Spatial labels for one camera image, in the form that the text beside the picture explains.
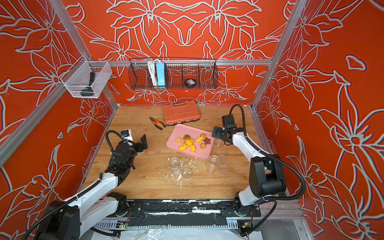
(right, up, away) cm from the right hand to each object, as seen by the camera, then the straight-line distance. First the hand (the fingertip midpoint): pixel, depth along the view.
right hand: (220, 133), depth 91 cm
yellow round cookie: (-11, -9, +4) cm, 15 cm away
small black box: (-19, +33, +4) cm, 38 cm away
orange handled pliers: (-45, +7, +18) cm, 49 cm away
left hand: (-49, -1, -7) cm, 50 cm away
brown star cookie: (-8, -6, +7) cm, 12 cm away
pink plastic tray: (-9, -13, +3) cm, 17 cm away
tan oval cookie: (-22, -3, +10) cm, 24 cm away
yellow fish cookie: (-17, -10, +4) cm, 21 cm away
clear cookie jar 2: (-5, -18, -5) cm, 19 cm away
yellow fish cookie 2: (-23, -9, +4) cm, 25 cm away
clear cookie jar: (0, -7, +6) cm, 10 cm away
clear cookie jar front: (-28, -19, -3) cm, 34 cm away
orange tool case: (-26, +13, +20) cm, 36 cm away
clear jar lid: (+1, -22, -4) cm, 22 cm away
